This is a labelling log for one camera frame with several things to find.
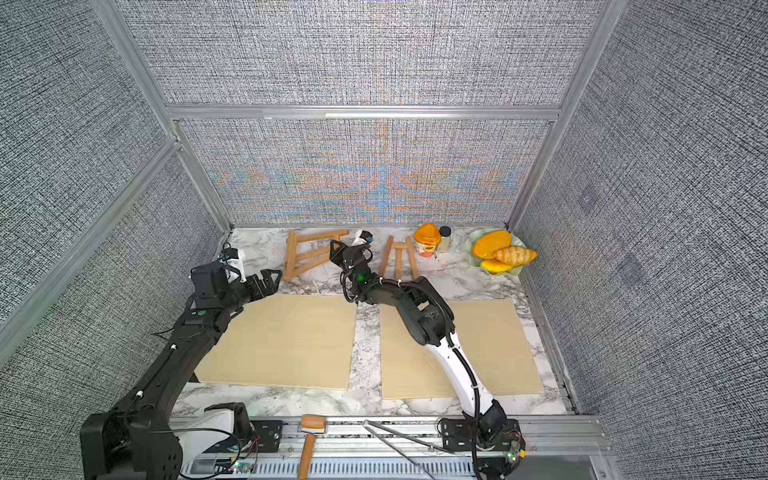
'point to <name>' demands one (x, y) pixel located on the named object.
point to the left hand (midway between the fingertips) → (273, 272)
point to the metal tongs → (367, 424)
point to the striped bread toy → (512, 255)
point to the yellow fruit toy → (494, 266)
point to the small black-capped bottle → (444, 240)
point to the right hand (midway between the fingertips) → (328, 233)
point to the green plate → (514, 240)
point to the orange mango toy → (486, 242)
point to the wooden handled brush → (310, 425)
